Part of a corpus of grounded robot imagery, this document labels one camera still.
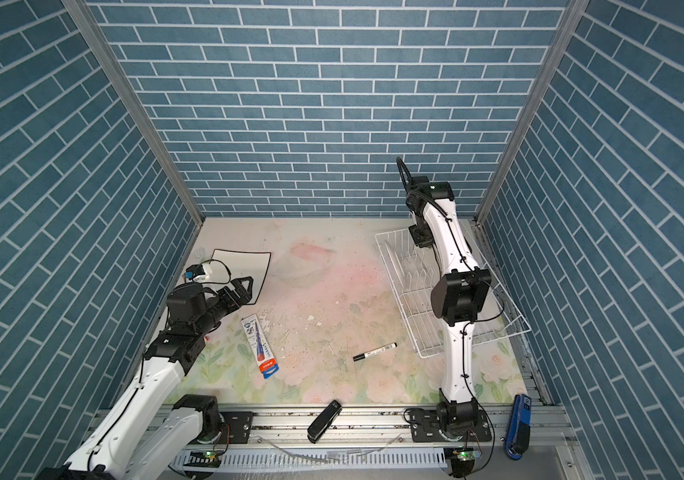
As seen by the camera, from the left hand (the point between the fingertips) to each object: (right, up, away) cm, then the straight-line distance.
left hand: (244, 284), depth 80 cm
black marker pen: (+35, -21, +6) cm, 41 cm away
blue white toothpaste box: (+6, -23, +2) cm, 24 cm away
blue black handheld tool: (+70, -33, -9) cm, 78 cm away
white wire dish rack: (+49, -1, +14) cm, 50 cm away
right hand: (+53, +12, +10) cm, 56 cm away
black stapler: (+22, -34, -5) cm, 41 cm away
